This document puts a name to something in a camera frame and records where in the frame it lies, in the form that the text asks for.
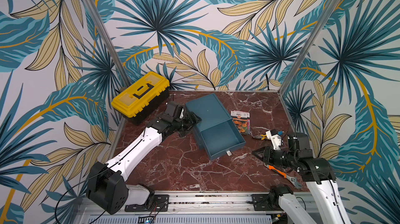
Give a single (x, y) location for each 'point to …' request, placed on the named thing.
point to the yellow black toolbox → (143, 96)
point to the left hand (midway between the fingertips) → (198, 125)
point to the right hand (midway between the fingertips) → (253, 153)
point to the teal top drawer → (222, 138)
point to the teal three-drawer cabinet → (211, 111)
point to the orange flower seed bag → (240, 120)
